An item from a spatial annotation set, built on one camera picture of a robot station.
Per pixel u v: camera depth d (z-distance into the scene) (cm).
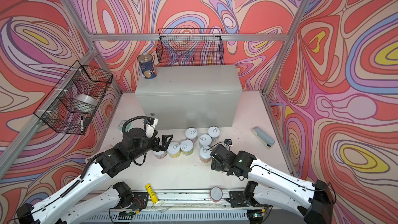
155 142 63
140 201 72
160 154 84
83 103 70
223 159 57
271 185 48
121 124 99
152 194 74
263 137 91
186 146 86
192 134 91
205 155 84
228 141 71
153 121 64
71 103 69
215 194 73
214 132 91
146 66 72
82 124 72
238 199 73
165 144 64
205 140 88
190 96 107
